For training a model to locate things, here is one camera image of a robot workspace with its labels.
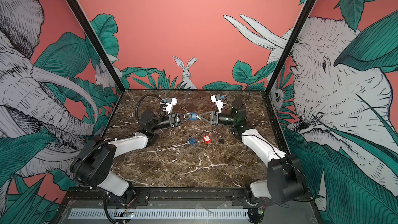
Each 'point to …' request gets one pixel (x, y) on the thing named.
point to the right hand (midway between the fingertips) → (199, 117)
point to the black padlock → (221, 140)
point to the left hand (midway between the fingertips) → (190, 116)
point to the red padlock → (207, 139)
